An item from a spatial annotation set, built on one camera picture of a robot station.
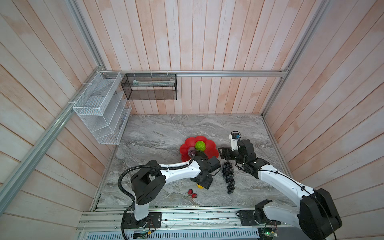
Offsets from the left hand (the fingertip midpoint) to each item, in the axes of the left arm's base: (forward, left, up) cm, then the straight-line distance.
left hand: (201, 185), depth 82 cm
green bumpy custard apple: (+24, 0, +3) cm, 25 cm away
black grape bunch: (+7, -16, +2) cm, 17 cm away
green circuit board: (-22, +30, -4) cm, 38 cm away
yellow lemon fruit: (-2, +1, +5) cm, 6 cm away
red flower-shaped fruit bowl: (+24, -7, -2) cm, 25 cm away
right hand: (+19, -13, +10) cm, 25 cm away
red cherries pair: (-3, +7, -2) cm, 8 cm away
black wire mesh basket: (+62, +35, +22) cm, 74 cm away
